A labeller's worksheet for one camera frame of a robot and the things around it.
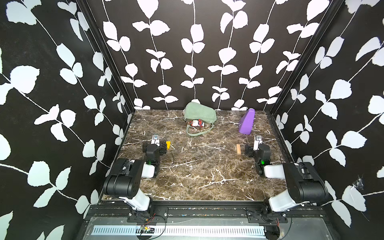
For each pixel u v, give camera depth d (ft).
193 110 3.77
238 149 3.22
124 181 1.48
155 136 2.63
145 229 2.31
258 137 2.68
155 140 2.60
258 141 2.63
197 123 3.62
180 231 2.30
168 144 3.28
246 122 3.33
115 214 2.47
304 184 1.50
